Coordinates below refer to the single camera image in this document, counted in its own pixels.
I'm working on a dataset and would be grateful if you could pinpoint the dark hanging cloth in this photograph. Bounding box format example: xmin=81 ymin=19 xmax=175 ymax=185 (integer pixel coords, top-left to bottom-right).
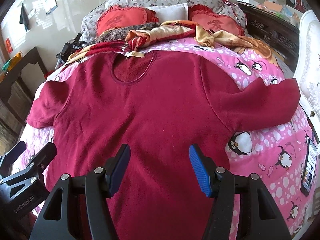
xmin=19 ymin=3 xmax=29 ymax=32

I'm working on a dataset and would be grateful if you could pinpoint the red heart cushion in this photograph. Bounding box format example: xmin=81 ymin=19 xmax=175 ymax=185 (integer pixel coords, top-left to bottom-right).
xmin=188 ymin=4 xmax=245 ymax=36
xmin=97 ymin=5 xmax=159 ymax=36

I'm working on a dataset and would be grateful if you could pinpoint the clutter on side shelf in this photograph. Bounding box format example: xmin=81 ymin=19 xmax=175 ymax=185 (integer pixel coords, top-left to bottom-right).
xmin=236 ymin=0 xmax=303 ymax=27

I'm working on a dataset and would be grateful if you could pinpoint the red orange patterned blanket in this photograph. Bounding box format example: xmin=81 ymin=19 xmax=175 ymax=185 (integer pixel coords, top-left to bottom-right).
xmin=65 ymin=21 xmax=278 ymax=66

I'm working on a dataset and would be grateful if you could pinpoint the dark carved wooden headboard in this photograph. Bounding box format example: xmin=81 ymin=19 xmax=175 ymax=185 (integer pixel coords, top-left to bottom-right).
xmin=238 ymin=2 xmax=299 ymax=72

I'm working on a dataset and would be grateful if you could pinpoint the dark wooden console table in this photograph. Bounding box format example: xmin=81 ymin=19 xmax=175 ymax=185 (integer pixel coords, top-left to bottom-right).
xmin=1 ymin=47 xmax=48 ymax=126

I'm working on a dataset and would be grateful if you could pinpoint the yellow green bag on table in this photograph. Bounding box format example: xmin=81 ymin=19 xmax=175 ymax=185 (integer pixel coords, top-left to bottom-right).
xmin=2 ymin=51 xmax=23 ymax=73

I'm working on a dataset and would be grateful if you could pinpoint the left red heart cushion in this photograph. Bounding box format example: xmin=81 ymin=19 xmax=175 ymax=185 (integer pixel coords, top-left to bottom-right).
xmin=97 ymin=5 xmax=159 ymax=36

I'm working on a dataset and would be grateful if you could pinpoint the dark red fleece shirt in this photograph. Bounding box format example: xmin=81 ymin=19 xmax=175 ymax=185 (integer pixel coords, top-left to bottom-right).
xmin=27 ymin=51 xmax=300 ymax=239

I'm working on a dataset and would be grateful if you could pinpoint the dark patterned cloth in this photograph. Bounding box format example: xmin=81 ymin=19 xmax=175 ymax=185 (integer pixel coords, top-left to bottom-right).
xmin=87 ymin=22 xmax=161 ymax=45

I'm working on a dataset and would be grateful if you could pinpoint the white small pillow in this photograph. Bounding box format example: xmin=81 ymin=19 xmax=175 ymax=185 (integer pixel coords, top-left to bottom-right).
xmin=148 ymin=3 xmax=189 ymax=23

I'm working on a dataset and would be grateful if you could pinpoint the red wall decoration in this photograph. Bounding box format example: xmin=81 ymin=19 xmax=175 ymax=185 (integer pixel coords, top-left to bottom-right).
xmin=5 ymin=38 xmax=13 ymax=54

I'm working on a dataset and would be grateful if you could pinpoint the pink penguin bed blanket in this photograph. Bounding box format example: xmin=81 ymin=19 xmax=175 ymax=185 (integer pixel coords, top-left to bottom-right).
xmin=14 ymin=38 xmax=313 ymax=231

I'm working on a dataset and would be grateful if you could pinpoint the black smartphone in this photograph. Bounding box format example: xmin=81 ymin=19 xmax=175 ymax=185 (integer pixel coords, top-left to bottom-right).
xmin=300 ymin=139 xmax=318 ymax=197

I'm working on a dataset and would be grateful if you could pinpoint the right red heart cushion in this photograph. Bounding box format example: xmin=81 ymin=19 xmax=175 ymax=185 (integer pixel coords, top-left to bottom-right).
xmin=188 ymin=4 xmax=245 ymax=36

